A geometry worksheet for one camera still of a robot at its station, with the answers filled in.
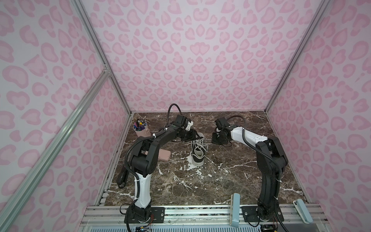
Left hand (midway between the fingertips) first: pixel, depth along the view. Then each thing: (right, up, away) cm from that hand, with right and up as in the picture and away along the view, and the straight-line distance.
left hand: (198, 135), depth 94 cm
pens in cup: (-39, +7, +1) cm, 39 cm away
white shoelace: (0, -7, -2) cm, 7 cm away
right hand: (+11, -3, +2) cm, 11 cm away
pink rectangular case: (-22, -13, -1) cm, 26 cm away
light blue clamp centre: (+17, -35, -22) cm, 45 cm away
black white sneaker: (-1, -15, -6) cm, 17 cm away
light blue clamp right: (+50, -35, -23) cm, 65 cm away
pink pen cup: (-35, +2, +4) cm, 36 cm away
